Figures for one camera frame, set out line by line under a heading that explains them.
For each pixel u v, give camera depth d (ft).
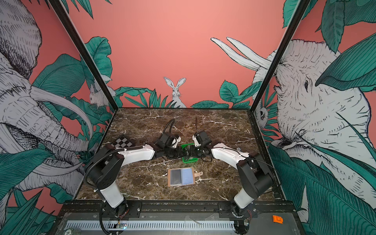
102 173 1.53
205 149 2.17
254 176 1.48
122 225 2.31
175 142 2.54
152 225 2.30
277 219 2.30
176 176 2.74
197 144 2.62
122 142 3.14
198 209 2.48
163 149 2.39
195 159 3.01
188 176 2.82
